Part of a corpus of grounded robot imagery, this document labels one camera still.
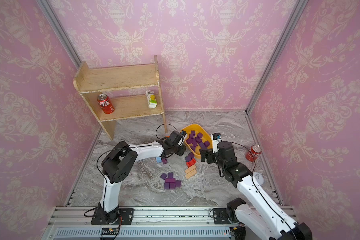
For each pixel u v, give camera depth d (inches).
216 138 27.0
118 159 22.5
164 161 36.2
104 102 32.8
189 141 39.3
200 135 40.6
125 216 29.2
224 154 23.0
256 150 34.2
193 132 41.6
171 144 30.3
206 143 39.2
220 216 28.8
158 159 36.1
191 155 37.0
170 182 32.2
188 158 36.8
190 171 34.4
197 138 40.3
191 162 35.9
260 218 21.3
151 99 36.1
